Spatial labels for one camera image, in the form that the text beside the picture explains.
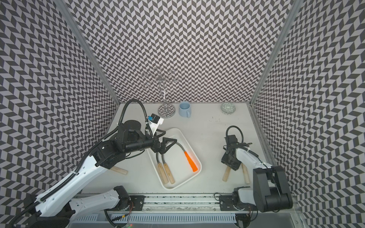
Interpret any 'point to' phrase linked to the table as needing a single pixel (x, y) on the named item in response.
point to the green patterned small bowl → (227, 108)
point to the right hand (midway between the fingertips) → (227, 166)
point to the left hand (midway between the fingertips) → (169, 139)
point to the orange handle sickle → (192, 163)
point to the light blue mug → (185, 109)
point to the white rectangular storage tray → (175, 156)
